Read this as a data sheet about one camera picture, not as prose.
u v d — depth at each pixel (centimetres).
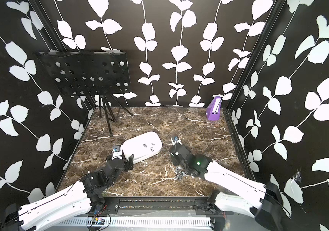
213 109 107
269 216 38
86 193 53
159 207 75
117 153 67
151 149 95
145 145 95
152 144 98
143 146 96
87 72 73
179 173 86
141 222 70
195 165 52
